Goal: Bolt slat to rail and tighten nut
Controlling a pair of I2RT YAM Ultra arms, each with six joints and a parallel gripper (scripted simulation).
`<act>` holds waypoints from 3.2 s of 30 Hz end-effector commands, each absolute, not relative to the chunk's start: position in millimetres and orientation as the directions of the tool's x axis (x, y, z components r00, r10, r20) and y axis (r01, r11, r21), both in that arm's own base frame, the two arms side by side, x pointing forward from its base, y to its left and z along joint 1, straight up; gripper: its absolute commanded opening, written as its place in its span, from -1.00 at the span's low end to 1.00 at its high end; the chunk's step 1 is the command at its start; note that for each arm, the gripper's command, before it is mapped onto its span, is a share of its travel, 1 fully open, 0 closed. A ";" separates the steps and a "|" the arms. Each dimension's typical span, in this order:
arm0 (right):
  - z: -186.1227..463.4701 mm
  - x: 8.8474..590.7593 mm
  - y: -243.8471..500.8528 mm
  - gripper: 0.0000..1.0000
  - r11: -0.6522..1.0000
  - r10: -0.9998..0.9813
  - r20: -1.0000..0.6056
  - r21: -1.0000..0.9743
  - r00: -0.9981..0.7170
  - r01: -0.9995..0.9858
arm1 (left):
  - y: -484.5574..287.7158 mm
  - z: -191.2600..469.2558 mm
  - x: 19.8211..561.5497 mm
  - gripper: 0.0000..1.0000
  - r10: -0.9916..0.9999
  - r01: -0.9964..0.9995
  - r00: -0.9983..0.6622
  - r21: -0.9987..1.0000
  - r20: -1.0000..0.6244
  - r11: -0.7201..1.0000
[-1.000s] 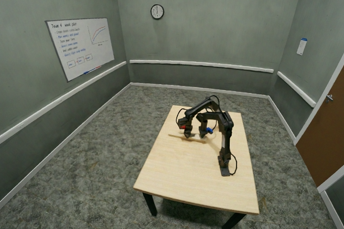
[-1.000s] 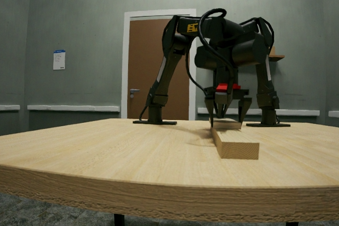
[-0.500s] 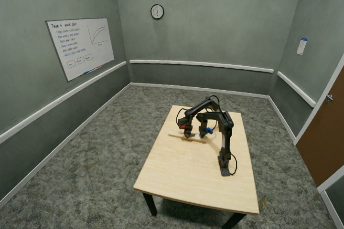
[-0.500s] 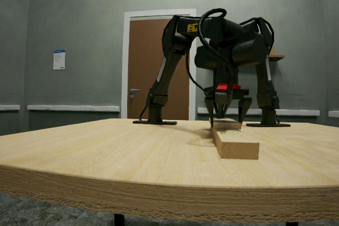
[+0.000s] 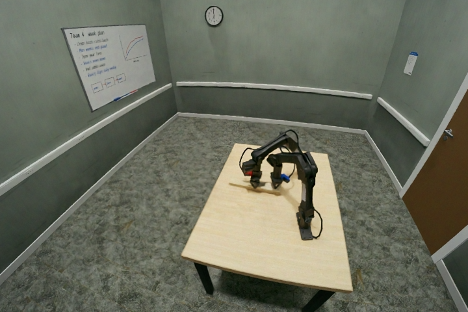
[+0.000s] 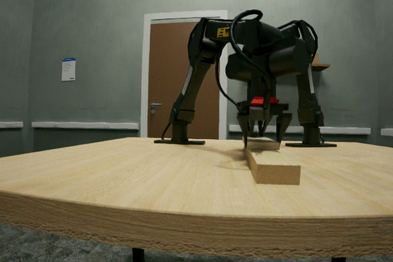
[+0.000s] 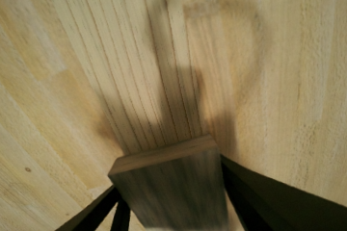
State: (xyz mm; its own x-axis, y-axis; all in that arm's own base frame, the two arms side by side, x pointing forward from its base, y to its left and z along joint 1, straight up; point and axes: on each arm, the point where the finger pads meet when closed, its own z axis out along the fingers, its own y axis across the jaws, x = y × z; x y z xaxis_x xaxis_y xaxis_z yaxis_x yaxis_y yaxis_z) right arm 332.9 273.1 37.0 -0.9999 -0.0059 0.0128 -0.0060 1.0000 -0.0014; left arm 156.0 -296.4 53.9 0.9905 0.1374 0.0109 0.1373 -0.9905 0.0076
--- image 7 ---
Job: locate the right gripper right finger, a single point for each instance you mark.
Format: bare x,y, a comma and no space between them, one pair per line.
270,205

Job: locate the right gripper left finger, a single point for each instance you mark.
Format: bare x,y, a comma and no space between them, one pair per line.
91,217

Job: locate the light wooden beam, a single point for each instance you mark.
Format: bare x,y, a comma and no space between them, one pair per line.
137,57

